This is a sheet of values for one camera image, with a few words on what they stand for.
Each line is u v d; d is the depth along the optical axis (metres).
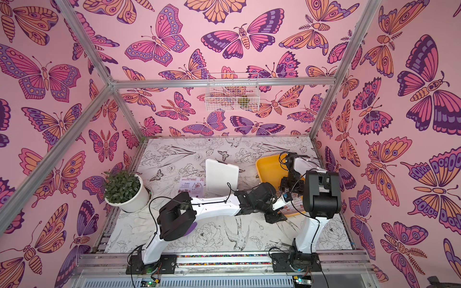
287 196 0.69
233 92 0.95
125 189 0.78
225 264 0.75
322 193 0.52
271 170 1.06
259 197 0.65
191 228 0.59
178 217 0.52
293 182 0.82
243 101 0.94
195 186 0.97
